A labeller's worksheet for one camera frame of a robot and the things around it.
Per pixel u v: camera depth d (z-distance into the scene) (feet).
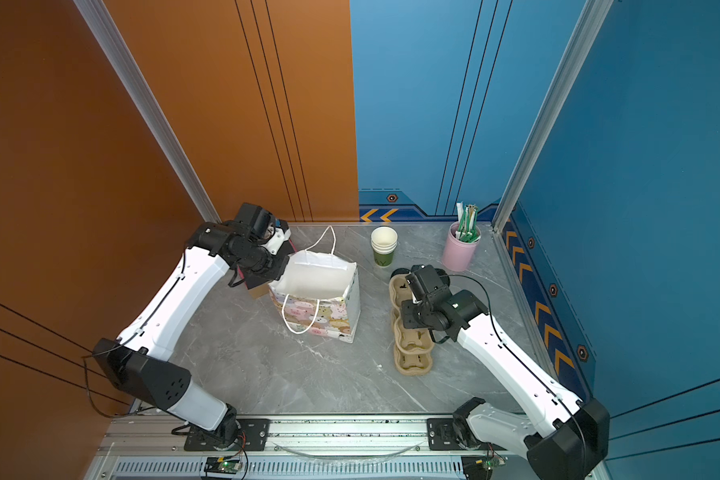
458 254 3.33
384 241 3.36
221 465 2.33
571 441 1.20
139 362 1.33
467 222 3.14
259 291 3.22
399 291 2.63
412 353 2.40
